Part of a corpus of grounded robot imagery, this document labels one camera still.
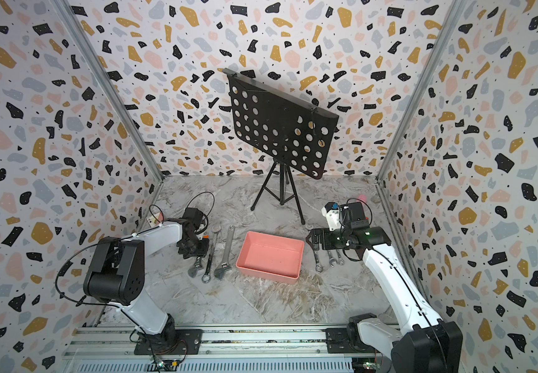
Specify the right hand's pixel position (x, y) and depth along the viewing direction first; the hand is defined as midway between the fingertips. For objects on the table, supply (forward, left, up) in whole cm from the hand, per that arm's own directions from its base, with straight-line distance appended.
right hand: (318, 237), depth 79 cm
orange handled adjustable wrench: (-6, +47, -17) cm, 50 cm away
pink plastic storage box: (0, +17, -16) cm, 24 cm away
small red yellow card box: (+18, +69, -14) cm, 72 cm away
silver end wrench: (+1, -7, -18) cm, 19 cm away
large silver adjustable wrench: (-4, +35, -16) cm, 39 cm away
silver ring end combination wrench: (-8, +41, -17) cm, 45 cm away
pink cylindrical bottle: (+32, -25, -15) cm, 43 cm away
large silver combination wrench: (-3, -2, -17) cm, 18 cm away
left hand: (+2, +45, -16) cm, 48 cm away
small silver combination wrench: (0, -10, -18) cm, 20 cm away
